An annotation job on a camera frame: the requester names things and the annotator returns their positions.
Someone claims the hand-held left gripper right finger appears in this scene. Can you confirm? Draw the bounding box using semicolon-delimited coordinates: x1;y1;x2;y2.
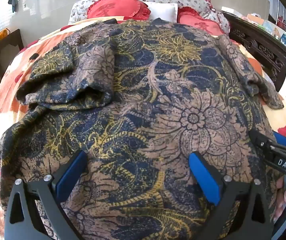
188;151;274;240

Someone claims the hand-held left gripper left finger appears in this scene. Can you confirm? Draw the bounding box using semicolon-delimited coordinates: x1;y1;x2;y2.
4;150;88;240

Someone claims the dark floral patterned garment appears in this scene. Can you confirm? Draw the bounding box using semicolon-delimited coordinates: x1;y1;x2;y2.
0;17;284;240

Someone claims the orange red cream fleece blanket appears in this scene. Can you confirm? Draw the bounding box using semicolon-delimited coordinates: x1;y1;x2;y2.
0;17;286;238

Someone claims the pile of boxes and papers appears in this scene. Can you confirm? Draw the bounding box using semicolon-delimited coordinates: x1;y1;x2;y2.
243;12;286;47

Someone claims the small red heart pillow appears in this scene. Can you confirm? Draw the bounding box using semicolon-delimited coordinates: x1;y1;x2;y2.
176;6;224;34

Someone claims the dark wooden cabinet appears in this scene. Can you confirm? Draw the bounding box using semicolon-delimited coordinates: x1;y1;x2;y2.
0;29;25;95

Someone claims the white pillow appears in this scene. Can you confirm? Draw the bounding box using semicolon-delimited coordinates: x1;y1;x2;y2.
143;1;178;23

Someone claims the large red heart pillow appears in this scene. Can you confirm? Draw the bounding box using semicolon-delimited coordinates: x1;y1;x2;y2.
87;0;151;20

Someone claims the dark carved wooden bed frame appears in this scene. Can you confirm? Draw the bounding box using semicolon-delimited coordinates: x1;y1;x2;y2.
221;11;286;90

